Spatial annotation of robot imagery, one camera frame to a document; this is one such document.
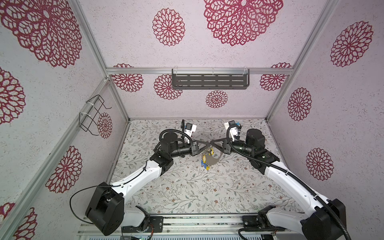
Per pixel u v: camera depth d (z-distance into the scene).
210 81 0.97
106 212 0.41
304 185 0.45
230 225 0.76
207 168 0.78
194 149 0.63
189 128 0.66
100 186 0.43
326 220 0.39
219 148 0.66
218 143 0.68
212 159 0.76
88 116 0.75
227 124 0.65
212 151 0.71
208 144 0.69
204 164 0.76
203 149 0.68
